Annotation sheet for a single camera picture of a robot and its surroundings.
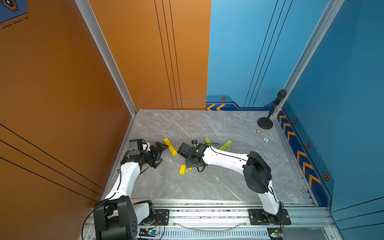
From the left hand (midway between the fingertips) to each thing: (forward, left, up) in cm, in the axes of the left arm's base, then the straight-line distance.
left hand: (166, 149), depth 85 cm
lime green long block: (+14, -25, -11) cm, 31 cm away
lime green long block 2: (+9, -35, -12) cm, 38 cm away
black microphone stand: (+30, -69, -11) cm, 77 cm away
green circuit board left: (-38, +5, -13) cm, 40 cm away
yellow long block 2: (+6, -1, -9) cm, 11 cm away
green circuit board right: (-37, -56, -14) cm, 68 cm away
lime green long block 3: (+12, -39, -11) cm, 42 cm away
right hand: (-4, -16, -8) cm, 18 cm away
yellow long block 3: (-7, -9, -11) cm, 16 cm away
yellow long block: (+13, +3, -11) cm, 18 cm away
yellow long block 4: (-7, -14, -11) cm, 19 cm away
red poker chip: (+24, -62, -12) cm, 68 cm away
